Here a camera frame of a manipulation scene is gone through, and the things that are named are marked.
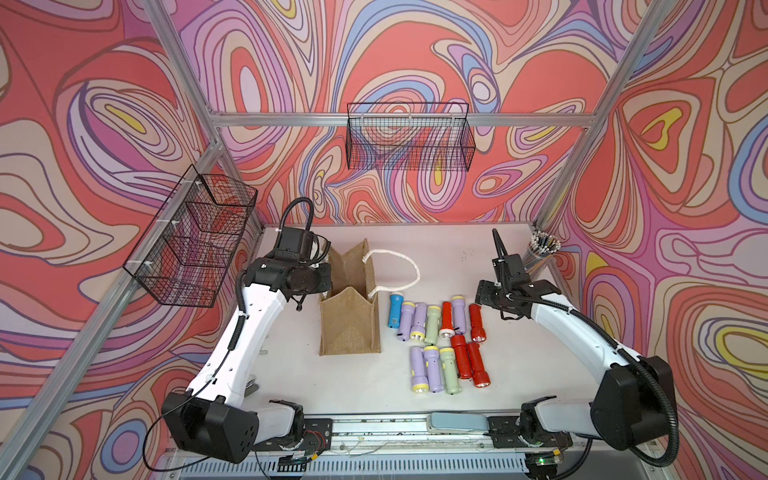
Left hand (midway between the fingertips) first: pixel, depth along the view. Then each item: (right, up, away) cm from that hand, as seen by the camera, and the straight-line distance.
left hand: (332, 279), depth 77 cm
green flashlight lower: (+32, -29, +4) cm, 43 cm away
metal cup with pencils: (+62, +9, +14) cm, 64 cm away
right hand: (+44, -8, +10) cm, 46 cm away
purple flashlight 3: (+37, -12, +16) cm, 42 cm away
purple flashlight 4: (+23, -28, +2) cm, 36 cm away
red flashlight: (+42, -17, +12) cm, 47 cm away
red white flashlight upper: (+33, -15, +14) cm, 39 cm away
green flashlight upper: (+28, -16, +14) cm, 35 cm away
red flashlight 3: (+40, -27, +4) cm, 48 cm away
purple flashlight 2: (+23, -17, +12) cm, 31 cm away
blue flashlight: (+18, -9, +18) cm, 27 cm away
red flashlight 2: (+36, -23, +7) cm, 43 cm away
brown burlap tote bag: (+4, -11, +2) cm, 12 cm away
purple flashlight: (+21, -12, +15) cm, 28 cm away
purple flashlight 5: (+27, -25, +6) cm, 37 cm away
